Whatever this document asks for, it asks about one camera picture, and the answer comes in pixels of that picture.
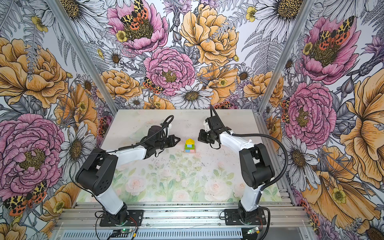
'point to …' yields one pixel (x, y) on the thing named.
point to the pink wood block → (192, 151)
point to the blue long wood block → (187, 151)
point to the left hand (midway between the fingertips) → (180, 142)
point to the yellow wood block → (190, 141)
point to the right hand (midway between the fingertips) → (198, 141)
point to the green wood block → (193, 147)
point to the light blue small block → (189, 145)
